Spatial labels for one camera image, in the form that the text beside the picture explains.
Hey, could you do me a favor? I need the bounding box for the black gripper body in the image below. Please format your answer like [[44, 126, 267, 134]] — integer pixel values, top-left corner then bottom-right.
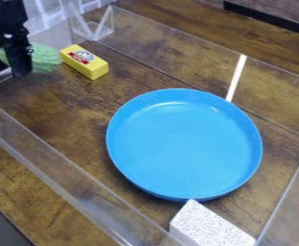
[[0, 0, 28, 40]]

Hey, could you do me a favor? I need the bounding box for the green bumpy toy gourd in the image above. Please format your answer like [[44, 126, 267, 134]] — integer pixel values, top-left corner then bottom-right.
[[0, 43, 62, 73]]

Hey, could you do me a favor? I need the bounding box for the blue round tray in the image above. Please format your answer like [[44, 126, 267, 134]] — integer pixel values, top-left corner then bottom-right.
[[106, 88, 263, 201]]

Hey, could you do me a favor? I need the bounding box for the yellow butter block toy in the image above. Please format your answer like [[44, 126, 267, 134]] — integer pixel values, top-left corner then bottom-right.
[[59, 44, 110, 80]]

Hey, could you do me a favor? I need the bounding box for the white speckled foam block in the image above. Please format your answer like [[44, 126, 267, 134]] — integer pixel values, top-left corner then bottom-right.
[[170, 200, 255, 246]]

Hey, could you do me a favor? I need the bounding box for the clear acrylic enclosure wall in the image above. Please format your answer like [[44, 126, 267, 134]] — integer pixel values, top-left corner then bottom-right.
[[0, 3, 299, 245]]

